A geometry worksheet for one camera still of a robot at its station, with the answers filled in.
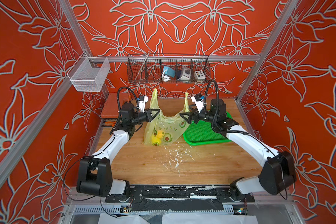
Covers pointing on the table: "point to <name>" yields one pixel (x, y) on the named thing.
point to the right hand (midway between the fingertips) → (182, 110)
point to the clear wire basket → (88, 74)
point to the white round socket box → (186, 73)
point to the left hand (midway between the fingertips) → (159, 110)
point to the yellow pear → (156, 139)
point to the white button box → (199, 75)
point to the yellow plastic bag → (172, 129)
